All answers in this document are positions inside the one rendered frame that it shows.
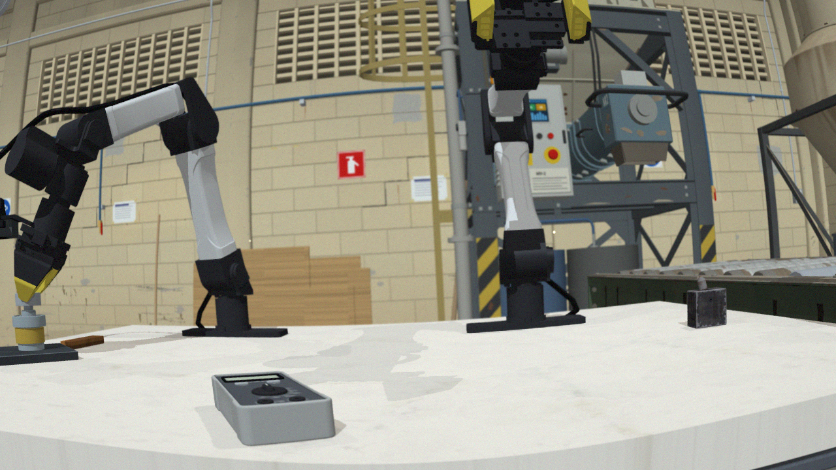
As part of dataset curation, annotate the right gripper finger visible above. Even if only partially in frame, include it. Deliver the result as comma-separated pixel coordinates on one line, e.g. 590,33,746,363
36,269,59,293
14,270,52,302

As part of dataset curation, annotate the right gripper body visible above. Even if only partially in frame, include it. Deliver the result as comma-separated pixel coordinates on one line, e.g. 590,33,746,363
14,197,75,287

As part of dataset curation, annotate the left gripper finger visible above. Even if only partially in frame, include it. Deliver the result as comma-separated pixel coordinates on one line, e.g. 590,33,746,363
470,0,494,41
563,0,592,40

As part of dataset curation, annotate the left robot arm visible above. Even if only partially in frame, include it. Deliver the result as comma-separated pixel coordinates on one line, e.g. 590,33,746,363
466,52,586,333

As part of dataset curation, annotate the yellow sleeve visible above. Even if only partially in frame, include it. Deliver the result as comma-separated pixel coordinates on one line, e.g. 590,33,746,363
15,327,45,344

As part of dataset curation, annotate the brown rectangular block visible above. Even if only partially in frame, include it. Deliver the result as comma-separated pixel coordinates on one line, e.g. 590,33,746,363
61,336,104,349

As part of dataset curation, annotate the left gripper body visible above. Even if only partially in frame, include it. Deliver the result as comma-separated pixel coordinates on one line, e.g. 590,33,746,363
467,0,591,61

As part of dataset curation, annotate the grey multimeter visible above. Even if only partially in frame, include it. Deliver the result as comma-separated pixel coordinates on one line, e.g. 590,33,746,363
212,371,336,446

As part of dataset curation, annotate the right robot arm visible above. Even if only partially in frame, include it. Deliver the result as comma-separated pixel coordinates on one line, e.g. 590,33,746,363
5,77,288,337

